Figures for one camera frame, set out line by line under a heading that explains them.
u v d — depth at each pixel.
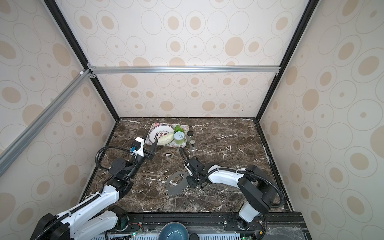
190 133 0.98
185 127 1.13
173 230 0.70
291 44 0.80
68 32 0.75
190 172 0.78
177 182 0.87
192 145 0.96
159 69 1.94
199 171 0.67
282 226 0.73
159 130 1.10
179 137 1.01
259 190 0.45
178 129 1.03
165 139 1.02
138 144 0.59
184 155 0.76
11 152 0.52
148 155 0.65
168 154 1.00
